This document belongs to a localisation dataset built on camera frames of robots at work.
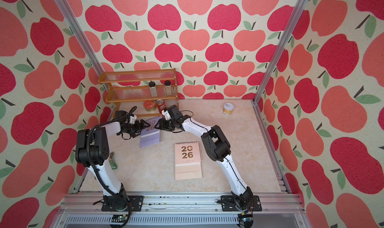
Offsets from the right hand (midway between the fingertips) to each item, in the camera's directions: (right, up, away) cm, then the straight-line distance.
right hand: (156, 129), depth 94 cm
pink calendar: (+20, -17, -10) cm, 28 cm away
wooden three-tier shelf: (-12, +26, +18) cm, 34 cm away
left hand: (-8, -1, +5) cm, 9 cm away
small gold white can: (+50, +14, +17) cm, 55 cm away
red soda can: (+1, +16, +10) cm, 19 cm away
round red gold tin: (-10, +17, +18) cm, 26 cm away
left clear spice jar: (-3, +29, +2) cm, 29 cm away
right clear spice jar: (+7, +30, +3) cm, 31 cm away
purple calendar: (-5, -4, +3) cm, 7 cm away
